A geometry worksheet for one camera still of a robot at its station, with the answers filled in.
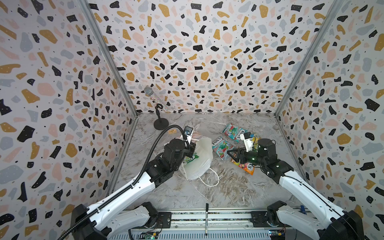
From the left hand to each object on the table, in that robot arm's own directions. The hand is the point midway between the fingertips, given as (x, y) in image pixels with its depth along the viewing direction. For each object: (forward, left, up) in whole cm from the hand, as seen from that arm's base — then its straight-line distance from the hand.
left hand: (190, 133), depth 70 cm
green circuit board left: (-37, +20, -31) cm, 53 cm away
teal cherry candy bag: (+11, -19, -29) cm, 36 cm away
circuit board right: (-37, -41, -31) cm, 64 cm away
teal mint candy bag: (+22, -29, -28) cm, 47 cm away
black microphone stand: (+33, +25, -30) cm, 51 cm away
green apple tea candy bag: (-1, +3, -23) cm, 23 cm away
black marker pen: (-31, -7, -30) cm, 44 cm away
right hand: (-3, -19, -9) cm, 22 cm away
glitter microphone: (+31, +25, +1) cm, 40 cm away
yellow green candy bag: (-5, -30, 0) cm, 30 cm away
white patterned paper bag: (-6, -2, -25) cm, 26 cm away
